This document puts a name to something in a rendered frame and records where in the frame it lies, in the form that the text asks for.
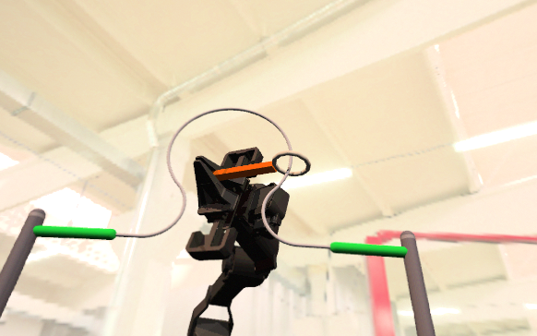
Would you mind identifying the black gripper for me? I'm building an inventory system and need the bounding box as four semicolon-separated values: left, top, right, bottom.
185;147;264;261

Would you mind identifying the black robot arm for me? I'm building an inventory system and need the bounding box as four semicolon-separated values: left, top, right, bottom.
186;182;290;336

